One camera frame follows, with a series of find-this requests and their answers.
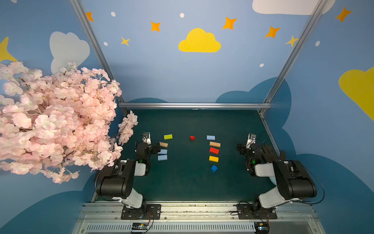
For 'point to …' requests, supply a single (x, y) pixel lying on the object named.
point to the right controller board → (261, 227)
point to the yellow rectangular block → (214, 159)
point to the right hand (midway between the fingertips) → (249, 140)
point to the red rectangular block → (214, 150)
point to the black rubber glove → (270, 154)
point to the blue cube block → (214, 168)
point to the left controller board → (140, 225)
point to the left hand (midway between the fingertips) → (150, 139)
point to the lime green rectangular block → (169, 136)
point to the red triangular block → (192, 138)
